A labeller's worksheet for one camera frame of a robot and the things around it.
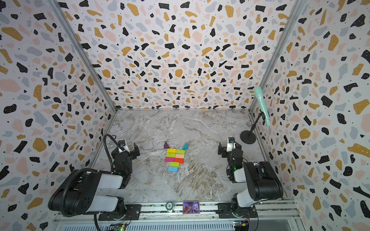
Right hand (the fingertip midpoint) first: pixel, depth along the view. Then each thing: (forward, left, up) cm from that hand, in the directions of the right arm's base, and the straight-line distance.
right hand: (231, 142), depth 91 cm
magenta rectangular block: (-9, +39, -8) cm, 41 cm away
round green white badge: (-36, +35, -2) cm, 50 cm away
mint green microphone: (+17, -13, +26) cm, 34 cm away
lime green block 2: (-6, +39, -8) cm, 40 cm away
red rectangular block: (-9, +32, -8) cm, 34 cm away
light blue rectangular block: (-15, +37, -8) cm, 41 cm away
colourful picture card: (-36, +24, -8) cm, 44 cm away
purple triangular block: (0, +43, -6) cm, 43 cm away
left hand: (-5, +63, +3) cm, 63 cm away
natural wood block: (-6, +33, -8) cm, 34 cm away
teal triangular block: (0, +30, -7) cm, 31 cm away
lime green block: (-3, +33, -7) cm, 34 cm away
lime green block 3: (-12, +36, -7) cm, 38 cm away
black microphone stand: (+9, -16, -8) cm, 20 cm away
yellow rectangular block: (-3, +39, -7) cm, 39 cm away
